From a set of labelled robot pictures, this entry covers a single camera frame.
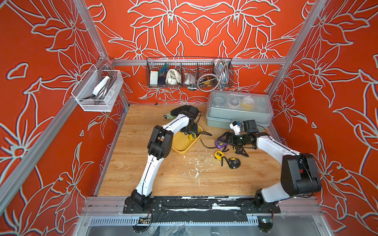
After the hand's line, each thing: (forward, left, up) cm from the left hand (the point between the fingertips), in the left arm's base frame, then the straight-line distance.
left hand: (191, 129), depth 104 cm
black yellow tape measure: (-24, -27, +2) cm, 36 cm away
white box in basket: (+16, +25, +32) cm, 44 cm away
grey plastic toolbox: (+6, -22, +19) cm, 29 cm away
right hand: (-14, -19, +10) cm, 25 cm away
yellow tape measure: (-19, -18, +1) cm, 27 cm away
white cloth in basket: (+16, +12, +33) cm, 38 cm away
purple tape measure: (-12, -20, +3) cm, 23 cm away
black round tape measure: (-16, -32, +2) cm, 36 cm away
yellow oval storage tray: (-13, +5, +2) cm, 14 cm away
